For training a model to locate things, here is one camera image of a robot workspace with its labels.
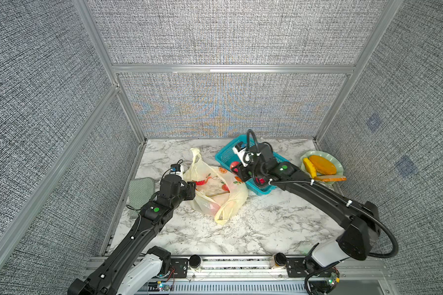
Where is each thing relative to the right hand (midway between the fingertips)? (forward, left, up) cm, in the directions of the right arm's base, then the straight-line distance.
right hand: (235, 162), depth 78 cm
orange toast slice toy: (+1, -48, -15) cm, 50 cm away
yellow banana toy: (+10, -42, -19) cm, 47 cm away
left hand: (-6, +17, -6) cm, 19 cm away
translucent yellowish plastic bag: (-2, +7, -24) cm, 25 cm away
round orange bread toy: (+10, -47, -17) cm, 51 cm away
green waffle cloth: (-2, +47, -23) cm, 52 cm away
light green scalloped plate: (+13, -57, -19) cm, 62 cm away
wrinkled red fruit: (+2, +16, -20) cm, 26 cm away
